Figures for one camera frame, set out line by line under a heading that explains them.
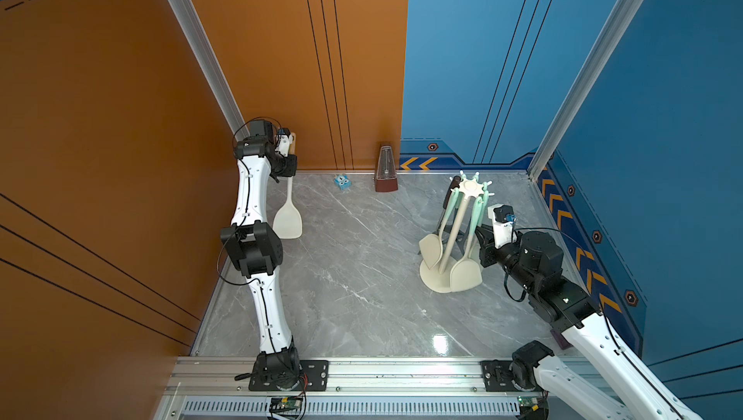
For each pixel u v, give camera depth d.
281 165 0.82
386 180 1.10
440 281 0.91
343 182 1.16
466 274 0.77
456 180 0.63
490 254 0.63
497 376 0.72
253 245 0.58
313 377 0.73
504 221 0.59
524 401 0.72
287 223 0.93
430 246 0.83
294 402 0.72
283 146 0.85
